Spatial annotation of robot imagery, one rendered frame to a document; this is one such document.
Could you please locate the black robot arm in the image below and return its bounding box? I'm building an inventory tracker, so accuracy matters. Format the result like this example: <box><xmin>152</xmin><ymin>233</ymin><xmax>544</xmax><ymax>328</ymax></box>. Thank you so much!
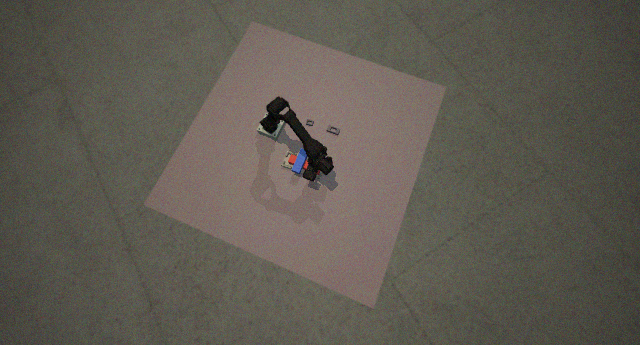
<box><xmin>260</xmin><ymin>96</ymin><xmax>334</xmax><ymax>175</ymax></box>

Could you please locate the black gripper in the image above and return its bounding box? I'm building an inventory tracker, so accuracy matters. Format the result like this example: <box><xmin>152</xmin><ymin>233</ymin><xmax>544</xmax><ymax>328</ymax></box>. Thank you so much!
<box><xmin>303</xmin><ymin>158</ymin><xmax>319</xmax><ymax>181</ymax></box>

